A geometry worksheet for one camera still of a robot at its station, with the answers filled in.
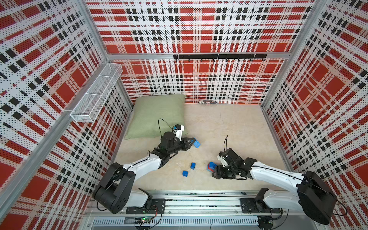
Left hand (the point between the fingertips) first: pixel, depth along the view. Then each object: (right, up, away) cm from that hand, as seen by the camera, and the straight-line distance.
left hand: (196, 140), depth 84 cm
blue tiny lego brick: (-2, -17, +4) cm, 17 cm away
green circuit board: (-27, -38, -14) cm, 48 cm away
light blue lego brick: (0, -2, 0) cm, 2 cm away
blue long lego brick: (+9, -14, -3) cm, 17 cm away
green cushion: (-30, +15, +16) cm, 37 cm away
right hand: (+13, -20, -2) cm, 24 cm away
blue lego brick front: (-7, -20, +1) cm, 21 cm away
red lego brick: (+8, -16, +1) cm, 18 cm away
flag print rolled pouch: (+11, +27, +38) cm, 48 cm away
